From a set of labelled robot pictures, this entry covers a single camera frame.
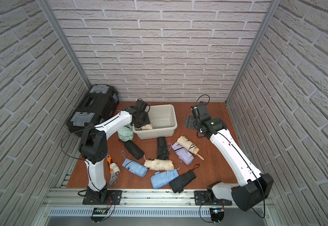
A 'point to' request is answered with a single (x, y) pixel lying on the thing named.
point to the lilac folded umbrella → (183, 153)
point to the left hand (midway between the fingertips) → (149, 120)
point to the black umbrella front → (178, 183)
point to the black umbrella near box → (162, 151)
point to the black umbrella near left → (133, 149)
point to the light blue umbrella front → (161, 179)
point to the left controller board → (99, 211)
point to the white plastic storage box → (163, 119)
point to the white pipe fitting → (116, 169)
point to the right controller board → (217, 214)
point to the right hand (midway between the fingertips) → (195, 121)
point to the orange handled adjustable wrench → (114, 177)
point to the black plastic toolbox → (101, 101)
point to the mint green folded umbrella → (126, 134)
